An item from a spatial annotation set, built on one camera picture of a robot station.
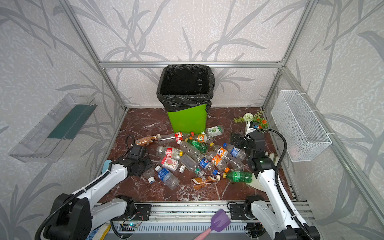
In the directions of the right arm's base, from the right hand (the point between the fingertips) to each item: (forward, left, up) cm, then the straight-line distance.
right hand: (239, 130), depth 80 cm
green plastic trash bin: (+15, +27, -9) cm, 32 cm away
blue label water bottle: (-19, +40, -21) cm, 49 cm away
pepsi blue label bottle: (-12, +18, -17) cm, 28 cm away
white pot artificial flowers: (+7, -16, -4) cm, 18 cm away
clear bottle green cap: (-11, +27, -17) cm, 34 cm away
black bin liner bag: (+33, +33, +4) cm, 47 cm away
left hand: (-9, +50, -17) cm, 54 cm away
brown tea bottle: (+4, +58, -17) cm, 60 cm away
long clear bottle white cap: (-3, +28, -16) cm, 32 cm away
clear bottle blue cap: (-4, 0, -18) cm, 18 cm away
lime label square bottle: (+12, +11, -18) cm, 25 cm away
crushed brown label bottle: (-23, +22, -16) cm, 35 cm away
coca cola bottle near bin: (+7, +38, -17) cm, 42 cm away
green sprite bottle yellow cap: (-2, +20, -16) cm, 26 cm away
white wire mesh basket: (-13, -21, +13) cm, 28 cm away
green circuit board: (-41, +55, -21) cm, 72 cm away
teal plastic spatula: (-12, +79, -20) cm, 82 cm away
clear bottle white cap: (-18, +50, -18) cm, 56 cm away
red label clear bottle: (-5, +44, -16) cm, 47 cm away
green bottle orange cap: (-20, 0, -16) cm, 26 cm away
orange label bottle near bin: (+5, +20, -16) cm, 26 cm away
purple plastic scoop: (-40, +12, -20) cm, 46 cm away
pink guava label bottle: (-12, +39, -18) cm, 44 cm away
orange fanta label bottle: (-11, +12, -17) cm, 23 cm away
